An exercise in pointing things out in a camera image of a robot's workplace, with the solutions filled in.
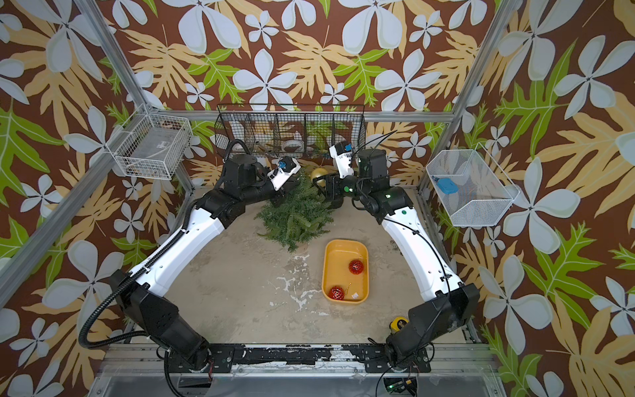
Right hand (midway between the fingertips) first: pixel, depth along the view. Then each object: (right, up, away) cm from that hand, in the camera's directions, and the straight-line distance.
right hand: (319, 178), depth 71 cm
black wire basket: (-11, +23, +26) cm, 36 cm away
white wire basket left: (-61, +14, +16) cm, 64 cm away
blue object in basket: (+46, 0, +15) cm, 48 cm away
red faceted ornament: (+6, -37, +11) cm, 39 cm away
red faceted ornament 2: (+14, -30, +17) cm, 37 cm away
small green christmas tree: (-6, -10, +3) cm, 12 cm away
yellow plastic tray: (+7, -27, +25) cm, 37 cm away
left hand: (-7, +1, +1) cm, 7 cm away
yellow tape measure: (+25, -47, +9) cm, 54 cm away
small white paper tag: (+13, -40, +15) cm, 44 cm away
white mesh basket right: (+52, -1, +13) cm, 54 cm away
